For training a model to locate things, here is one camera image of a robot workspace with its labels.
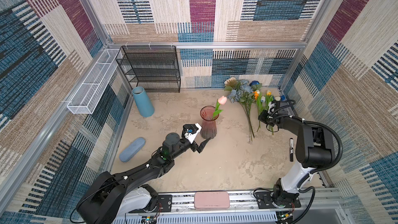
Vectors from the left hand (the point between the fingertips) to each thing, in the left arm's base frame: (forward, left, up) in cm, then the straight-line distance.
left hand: (203, 130), depth 78 cm
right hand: (+17, -36, -13) cm, 42 cm away
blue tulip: (+34, -57, -15) cm, 68 cm away
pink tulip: (+10, -9, +11) cm, 18 cm away
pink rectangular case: (-27, -2, -18) cm, 32 cm away
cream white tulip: (+38, -39, -12) cm, 56 cm away
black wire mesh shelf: (+51, +33, 0) cm, 61 cm away
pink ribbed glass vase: (+5, -3, -7) cm, 9 cm away
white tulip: (+28, -38, -11) cm, 49 cm away
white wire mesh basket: (+7, +53, +16) cm, 56 cm away
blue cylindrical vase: (+21, +35, -1) cm, 40 cm away
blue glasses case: (-1, +40, -16) cm, 44 cm away
